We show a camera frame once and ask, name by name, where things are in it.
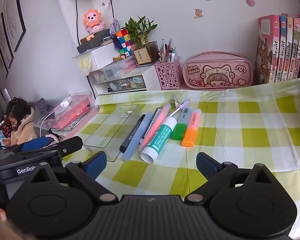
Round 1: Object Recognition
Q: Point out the bunch of pens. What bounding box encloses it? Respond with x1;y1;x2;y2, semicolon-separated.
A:
158;38;178;63

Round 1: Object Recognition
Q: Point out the illustrated book blue spine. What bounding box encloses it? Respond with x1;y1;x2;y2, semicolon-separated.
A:
272;15;288;82

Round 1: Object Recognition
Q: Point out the brown framed calligraphy card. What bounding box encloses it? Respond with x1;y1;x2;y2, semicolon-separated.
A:
133;47;151;65

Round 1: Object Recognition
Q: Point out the purple mechanical pencil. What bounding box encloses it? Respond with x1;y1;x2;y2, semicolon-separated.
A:
169;99;191;119

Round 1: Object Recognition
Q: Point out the pink cartoon pencil case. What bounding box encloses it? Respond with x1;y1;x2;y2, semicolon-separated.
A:
182;51;254;90

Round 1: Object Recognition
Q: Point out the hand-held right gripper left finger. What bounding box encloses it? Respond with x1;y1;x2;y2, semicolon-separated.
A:
27;151;118;204

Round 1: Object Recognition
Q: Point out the clear document tray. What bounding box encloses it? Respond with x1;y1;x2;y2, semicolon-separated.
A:
32;92;93;132

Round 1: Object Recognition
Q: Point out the orange highlighter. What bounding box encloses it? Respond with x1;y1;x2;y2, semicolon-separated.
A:
182;109;202;147

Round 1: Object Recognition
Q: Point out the clear storage box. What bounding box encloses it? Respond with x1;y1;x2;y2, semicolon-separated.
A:
100;56;138;79

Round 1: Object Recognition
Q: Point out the illustrated booklet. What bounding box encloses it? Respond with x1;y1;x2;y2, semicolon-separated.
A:
51;116;89;132

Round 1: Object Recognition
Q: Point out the purple sachet tassel charm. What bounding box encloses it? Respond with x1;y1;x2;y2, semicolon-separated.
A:
106;0;122;50

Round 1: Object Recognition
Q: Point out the white box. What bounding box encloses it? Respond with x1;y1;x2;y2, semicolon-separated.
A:
91;46;120;70

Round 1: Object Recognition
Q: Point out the clear bag of yellow clips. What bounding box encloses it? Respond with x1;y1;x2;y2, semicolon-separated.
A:
72;54;93;77

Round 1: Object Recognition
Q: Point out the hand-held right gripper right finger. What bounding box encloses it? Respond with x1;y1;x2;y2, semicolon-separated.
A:
185;152;273;204

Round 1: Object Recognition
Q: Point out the pink highlighter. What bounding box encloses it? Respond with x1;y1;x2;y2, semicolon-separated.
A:
138;102;172;153

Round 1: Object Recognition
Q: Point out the lucky bamboo plant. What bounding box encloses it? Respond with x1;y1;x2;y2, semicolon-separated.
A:
125;16;158;49

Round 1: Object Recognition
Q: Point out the dark pencil lead case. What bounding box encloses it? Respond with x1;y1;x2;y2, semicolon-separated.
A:
140;107;163;144

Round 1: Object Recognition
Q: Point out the green checkered tablecloth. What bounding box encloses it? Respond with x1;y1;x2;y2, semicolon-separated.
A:
79;76;300;240

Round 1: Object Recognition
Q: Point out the black marker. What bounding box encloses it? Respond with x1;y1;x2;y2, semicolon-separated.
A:
119;114;147;153

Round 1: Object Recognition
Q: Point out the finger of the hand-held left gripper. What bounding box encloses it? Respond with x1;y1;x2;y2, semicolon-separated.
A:
47;136;83;167
5;136;51;155

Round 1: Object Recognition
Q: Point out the pink orange lion toy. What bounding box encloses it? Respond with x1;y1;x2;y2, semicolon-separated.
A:
83;9;101;34

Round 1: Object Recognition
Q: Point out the pink folder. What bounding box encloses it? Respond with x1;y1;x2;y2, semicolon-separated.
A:
51;97;90;129

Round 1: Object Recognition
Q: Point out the pink perforated pen holder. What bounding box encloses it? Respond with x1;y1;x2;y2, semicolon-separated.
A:
154;56;182;90

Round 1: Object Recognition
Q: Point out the blue highlighter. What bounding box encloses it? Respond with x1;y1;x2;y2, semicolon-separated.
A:
122;112;153;162

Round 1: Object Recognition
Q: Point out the dark grey box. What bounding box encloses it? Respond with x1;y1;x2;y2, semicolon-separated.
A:
77;29;113;54

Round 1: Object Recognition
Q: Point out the illustrated book orange spine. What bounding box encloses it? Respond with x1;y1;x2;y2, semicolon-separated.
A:
281;17;294;82

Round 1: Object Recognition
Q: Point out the white green glue stick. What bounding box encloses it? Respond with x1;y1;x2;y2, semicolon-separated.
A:
140;116;178;164

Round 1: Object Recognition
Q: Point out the colourful puzzle cube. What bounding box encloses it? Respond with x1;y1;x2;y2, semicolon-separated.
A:
115;28;137;57

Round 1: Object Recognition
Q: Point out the green highlighter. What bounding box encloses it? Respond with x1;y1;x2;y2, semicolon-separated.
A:
171;106;193;140

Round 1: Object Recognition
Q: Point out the black cable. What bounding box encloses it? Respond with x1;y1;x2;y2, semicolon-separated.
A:
74;0;81;45

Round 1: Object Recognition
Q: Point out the black picture frame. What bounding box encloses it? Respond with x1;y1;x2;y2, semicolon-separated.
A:
0;36;9;79
0;12;14;69
4;0;27;53

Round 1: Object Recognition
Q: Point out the white drawer organizer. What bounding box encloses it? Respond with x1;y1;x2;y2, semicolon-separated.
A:
87;67;162;95

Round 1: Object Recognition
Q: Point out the clear plastic box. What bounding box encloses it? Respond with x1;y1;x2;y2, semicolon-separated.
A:
83;104;143;162

